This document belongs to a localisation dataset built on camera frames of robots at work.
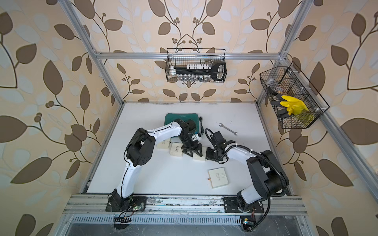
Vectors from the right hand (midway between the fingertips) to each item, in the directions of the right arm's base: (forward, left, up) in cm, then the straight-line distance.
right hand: (207, 157), depth 91 cm
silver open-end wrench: (+24, -13, 0) cm, 27 cm away
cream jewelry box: (+5, +20, +3) cm, 21 cm away
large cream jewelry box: (-13, -5, +2) cm, 14 cm away
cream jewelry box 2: (-2, +7, +6) cm, 9 cm away
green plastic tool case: (+30, +26, +4) cm, 40 cm away
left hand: (0, +7, +5) cm, 8 cm away
